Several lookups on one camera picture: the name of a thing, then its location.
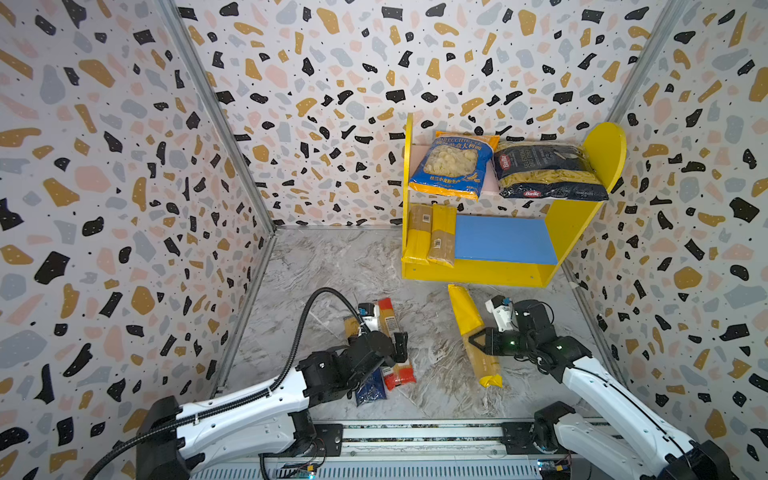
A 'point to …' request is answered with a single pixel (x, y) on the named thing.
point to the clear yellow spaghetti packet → (443, 235)
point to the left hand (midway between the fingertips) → (397, 334)
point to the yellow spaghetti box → (470, 324)
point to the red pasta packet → (400, 373)
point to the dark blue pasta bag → (372, 389)
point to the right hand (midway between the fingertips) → (469, 334)
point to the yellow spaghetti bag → (420, 223)
